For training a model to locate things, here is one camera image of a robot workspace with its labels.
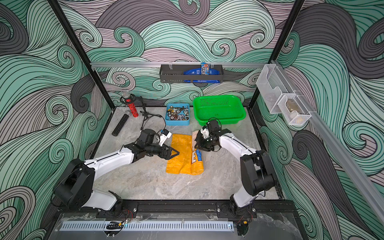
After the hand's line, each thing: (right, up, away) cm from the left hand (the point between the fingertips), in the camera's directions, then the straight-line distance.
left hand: (174, 149), depth 82 cm
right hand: (+14, 0, +6) cm, 15 cm away
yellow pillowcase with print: (+8, -8, +7) cm, 14 cm away
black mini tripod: (-24, +21, +25) cm, 41 cm away
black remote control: (-42, +12, +25) cm, 50 cm away
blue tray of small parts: (-1, +20, +33) cm, 39 cm away
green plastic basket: (+41, +25, +36) cm, 60 cm away
